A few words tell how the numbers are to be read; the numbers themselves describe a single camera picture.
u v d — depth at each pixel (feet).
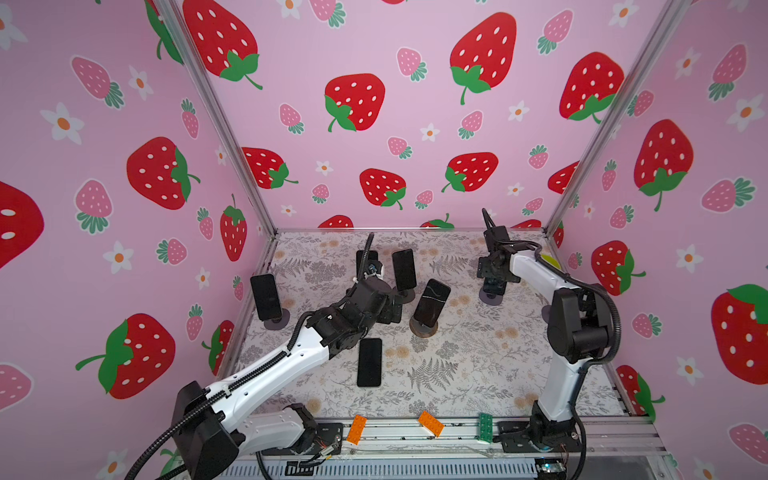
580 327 1.69
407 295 3.32
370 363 2.86
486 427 2.45
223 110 2.82
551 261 3.71
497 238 2.57
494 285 3.22
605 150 3.08
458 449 2.40
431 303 2.76
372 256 3.06
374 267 2.16
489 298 3.32
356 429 2.47
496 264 2.40
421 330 3.05
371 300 1.78
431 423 2.46
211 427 1.25
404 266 3.41
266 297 2.94
